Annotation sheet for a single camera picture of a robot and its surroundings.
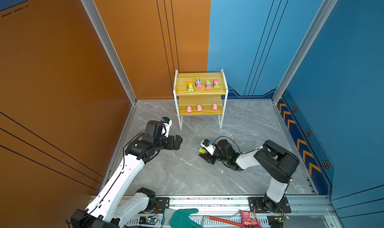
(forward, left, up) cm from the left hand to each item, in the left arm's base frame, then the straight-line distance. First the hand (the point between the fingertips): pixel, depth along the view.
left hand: (174, 137), depth 76 cm
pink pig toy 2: (+22, -13, -2) cm, 26 cm away
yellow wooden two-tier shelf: (+19, -13, +13) cm, 26 cm away
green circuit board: (-34, +11, -21) cm, 41 cm away
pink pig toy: (+20, -7, -2) cm, 22 cm away
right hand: (+1, -14, -18) cm, 23 cm away
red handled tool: (-33, -24, -20) cm, 46 cm away
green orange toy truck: (0, -15, -17) cm, 22 cm away
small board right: (-32, -52, -19) cm, 64 cm away
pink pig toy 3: (+23, -23, -1) cm, 32 cm away
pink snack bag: (-33, -36, -17) cm, 52 cm away
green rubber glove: (-33, -4, -18) cm, 38 cm away
